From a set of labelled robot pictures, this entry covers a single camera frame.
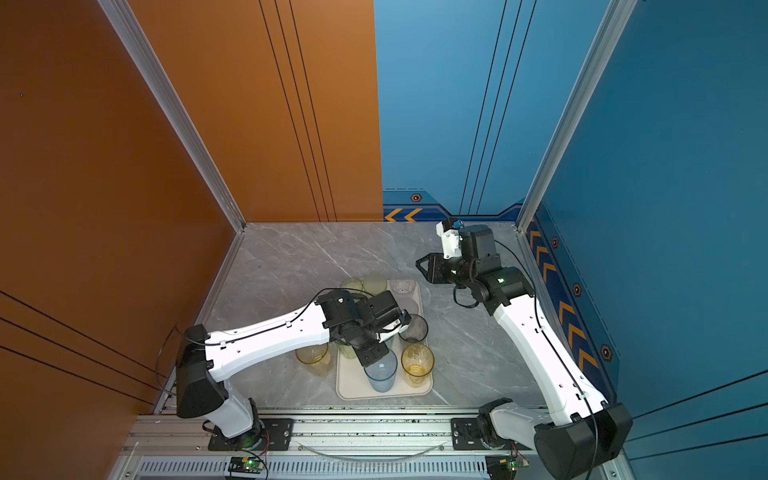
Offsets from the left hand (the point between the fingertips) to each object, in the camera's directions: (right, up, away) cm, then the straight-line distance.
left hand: (379, 348), depth 74 cm
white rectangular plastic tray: (-8, -12, +10) cm, 18 cm away
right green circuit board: (+30, -27, -4) cm, 40 cm away
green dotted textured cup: (-3, +13, +23) cm, 27 cm away
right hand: (+10, +21, -1) cm, 24 cm away
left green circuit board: (-32, -27, -3) cm, 42 cm away
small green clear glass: (-10, +14, +23) cm, 29 cm away
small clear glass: (+7, +12, +25) cm, 29 cm away
